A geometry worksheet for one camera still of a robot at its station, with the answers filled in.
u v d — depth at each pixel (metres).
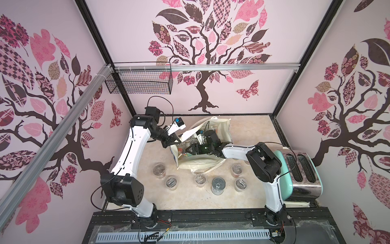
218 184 0.78
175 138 0.74
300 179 0.70
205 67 0.93
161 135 0.64
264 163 0.53
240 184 0.80
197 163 0.79
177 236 0.70
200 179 0.81
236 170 0.85
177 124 0.66
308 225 0.72
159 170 0.85
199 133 0.87
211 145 0.76
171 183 0.80
